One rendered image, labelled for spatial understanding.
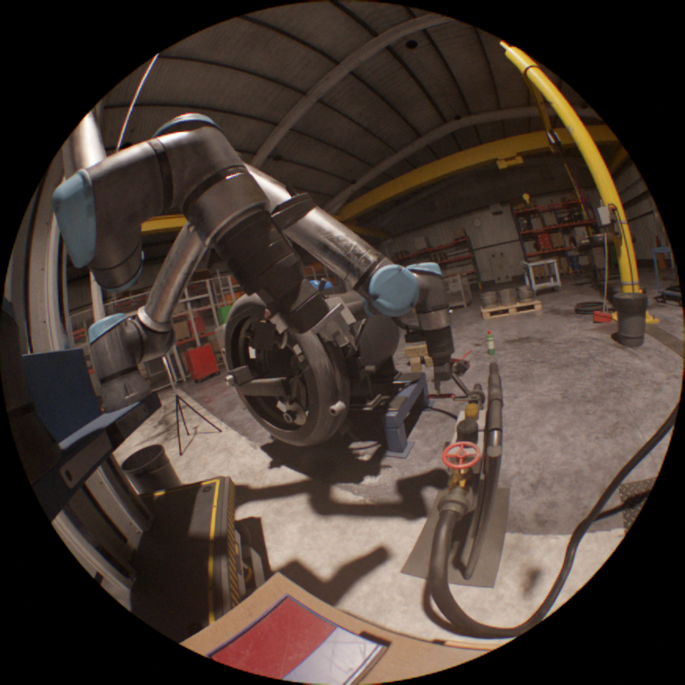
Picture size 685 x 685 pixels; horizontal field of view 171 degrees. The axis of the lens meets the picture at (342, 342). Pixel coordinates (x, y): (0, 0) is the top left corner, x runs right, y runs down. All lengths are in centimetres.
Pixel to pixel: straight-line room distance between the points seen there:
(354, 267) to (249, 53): 784
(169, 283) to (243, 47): 757
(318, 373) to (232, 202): 62
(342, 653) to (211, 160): 42
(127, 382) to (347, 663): 75
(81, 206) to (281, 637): 47
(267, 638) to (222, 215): 47
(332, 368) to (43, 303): 100
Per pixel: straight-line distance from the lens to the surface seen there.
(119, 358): 77
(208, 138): 29
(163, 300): 80
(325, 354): 75
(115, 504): 90
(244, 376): 109
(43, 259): 95
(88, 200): 24
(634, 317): 251
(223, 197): 24
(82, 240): 25
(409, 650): 32
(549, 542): 93
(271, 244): 24
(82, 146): 52
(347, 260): 41
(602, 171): 360
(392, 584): 84
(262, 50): 808
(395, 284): 40
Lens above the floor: 79
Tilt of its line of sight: 8 degrees down
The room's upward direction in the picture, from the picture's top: 15 degrees counter-clockwise
